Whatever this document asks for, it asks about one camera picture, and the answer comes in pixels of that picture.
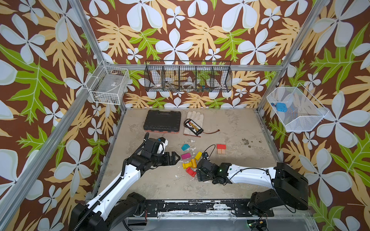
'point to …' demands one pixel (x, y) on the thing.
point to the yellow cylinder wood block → (186, 165)
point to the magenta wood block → (186, 156)
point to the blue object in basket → (280, 107)
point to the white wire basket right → (296, 110)
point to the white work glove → (198, 118)
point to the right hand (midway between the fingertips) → (201, 173)
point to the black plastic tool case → (163, 121)
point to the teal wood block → (185, 147)
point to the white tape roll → (191, 83)
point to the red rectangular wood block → (221, 146)
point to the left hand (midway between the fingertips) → (173, 157)
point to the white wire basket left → (108, 85)
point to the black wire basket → (188, 76)
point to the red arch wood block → (191, 172)
